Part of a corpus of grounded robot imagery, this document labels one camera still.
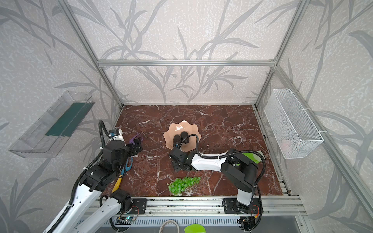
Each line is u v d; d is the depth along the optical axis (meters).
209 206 0.75
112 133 0.60
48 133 0.64
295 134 0.61
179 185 0.76
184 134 0.99
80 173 0.82
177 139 0.96
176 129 1.02
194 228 0.68
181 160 0.66
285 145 0.73
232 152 0.48
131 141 0.64
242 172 0.46
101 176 0.48
